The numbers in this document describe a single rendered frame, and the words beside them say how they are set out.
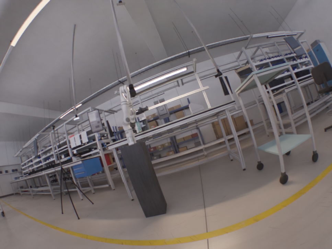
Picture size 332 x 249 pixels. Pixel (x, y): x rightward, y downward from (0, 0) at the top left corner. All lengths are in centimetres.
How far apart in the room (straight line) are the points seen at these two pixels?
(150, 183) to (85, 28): 352
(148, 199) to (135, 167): 38
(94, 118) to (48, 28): 251
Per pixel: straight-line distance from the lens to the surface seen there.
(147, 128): 214
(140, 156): 144
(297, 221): 109
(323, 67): 247
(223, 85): 409
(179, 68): 251
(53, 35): 389
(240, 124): 539
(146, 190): 152
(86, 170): 310
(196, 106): 182
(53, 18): 360
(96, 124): 327
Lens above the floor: 78
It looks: 7 degrees up
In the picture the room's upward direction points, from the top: 18 degrees counter-clockwise
